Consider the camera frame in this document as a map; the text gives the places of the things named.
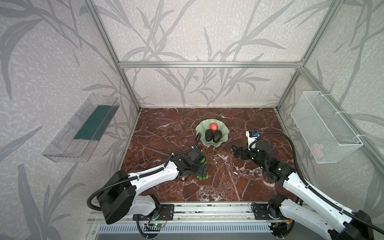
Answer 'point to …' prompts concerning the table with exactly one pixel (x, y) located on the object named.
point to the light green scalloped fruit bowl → (205, 125)
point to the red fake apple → (214, 127)
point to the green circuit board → (158, 225)
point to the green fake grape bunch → (203, 161)
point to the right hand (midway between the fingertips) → (239, 139)
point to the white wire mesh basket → (328, 137)
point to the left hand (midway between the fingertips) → (203, 165)
